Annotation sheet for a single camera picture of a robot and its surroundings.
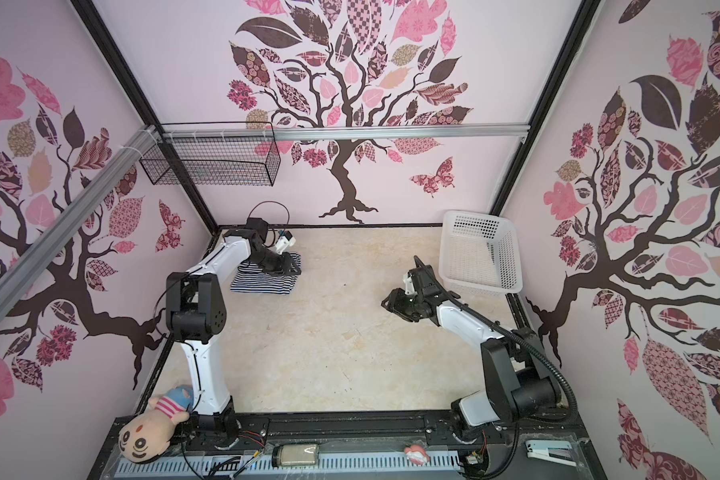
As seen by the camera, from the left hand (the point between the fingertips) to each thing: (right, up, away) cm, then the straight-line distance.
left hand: (295, 273), depth 96 cm
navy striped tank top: (-17, -2, +4) cm, 17 cm away
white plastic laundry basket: (+66, +7, +14) cm, 68 cm away
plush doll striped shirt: (-26, -35, -29) cm, 53 cm away
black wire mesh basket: (-25, +39, -1) cm, 47 cm away
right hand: (+30, -8, -7) cm, 32 cm away
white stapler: (+71, -42, -24) cm, 86 cm away
